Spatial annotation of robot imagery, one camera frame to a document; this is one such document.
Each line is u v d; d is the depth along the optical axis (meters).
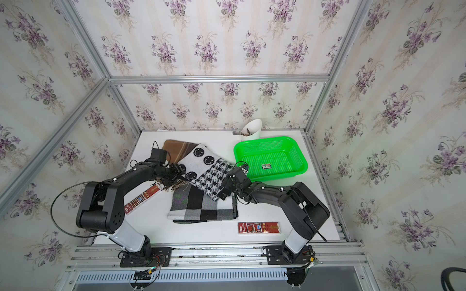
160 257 0.73
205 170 0.93
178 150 1.07
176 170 0.84
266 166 1.01
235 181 0.71
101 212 0.46
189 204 0.86
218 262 0.73
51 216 0.40
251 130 1.08
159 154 0.78
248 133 1.06
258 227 0.80
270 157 1.07
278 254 0.73
